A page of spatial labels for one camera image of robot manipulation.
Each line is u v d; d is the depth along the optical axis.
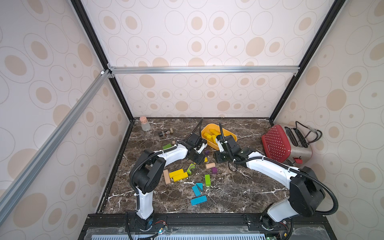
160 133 1.07
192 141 0.76
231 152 0.66
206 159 0.96
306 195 0.44
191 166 0.92
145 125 1.11
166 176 0.88
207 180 0.87
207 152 0.98
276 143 0.90
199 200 0.81
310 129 0.84
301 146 0.85
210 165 0.93
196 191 0.83
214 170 0.91
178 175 0.90
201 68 0.89
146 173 0.49
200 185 0.83
